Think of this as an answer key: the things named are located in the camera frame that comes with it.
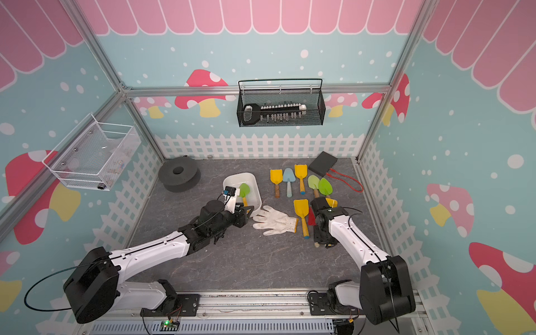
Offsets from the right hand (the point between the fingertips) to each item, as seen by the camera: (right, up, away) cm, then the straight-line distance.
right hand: (327, 238), depth 85 cm
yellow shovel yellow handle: (-7, +29, +28) cm, 41 cm away
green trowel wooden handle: (+5, +20, +23) cm, 31 cm away
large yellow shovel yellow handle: (-8, +10, +15) cm, 20 cm away
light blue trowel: (-14, +25, +28) cm, 40 cm away
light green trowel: (-1, +23, +25) cm, 34 cm away
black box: (+6, +33, +35) cm, 49 cm away
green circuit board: (-59, -27, -12) cm, 66 cm away
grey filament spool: (-70, +27, +22) cm, 78 cm away
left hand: (-31, +12, -3) cm, 34 cm away
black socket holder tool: (-31, +52, +5) cm, 61 cm away
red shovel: (-4, +6, +13) cm, 15 cm away
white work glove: (-20, +5, +10) cm, 22 cm away
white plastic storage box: (-32, +14, +18) cm, 39 cm away
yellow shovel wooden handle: (-20, +25, +27) cm, 42 cm away
